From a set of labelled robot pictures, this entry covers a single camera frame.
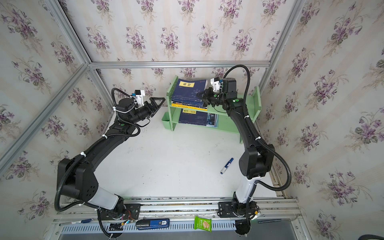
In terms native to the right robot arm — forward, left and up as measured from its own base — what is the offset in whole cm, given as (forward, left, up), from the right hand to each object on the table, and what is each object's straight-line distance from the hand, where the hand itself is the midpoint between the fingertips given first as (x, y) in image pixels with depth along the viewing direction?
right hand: (195, 95), depth 77 cm
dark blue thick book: (+4, +1, -22) cm, 23 cm away
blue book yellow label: (0, +4, -5) cm, 6 cm away
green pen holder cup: (+6, +20, -27) cm, 34 cm away
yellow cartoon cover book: (-1, +4, -7) cm, 8 cm away
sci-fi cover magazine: (+2, -11, -23) cm, 26 cm away
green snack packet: (-52, -2, -35) cm, 63 cm away
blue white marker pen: (-24, -18, -35) cm, 46 cm away
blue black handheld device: (-52, +23, -30) cm, 65 cm away
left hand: (-3, +17, -1) cm, 17 cm away
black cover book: (-2, -2, -6) cm, 6 cm away
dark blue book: (+8, +4, -2) cm, 9 cm away
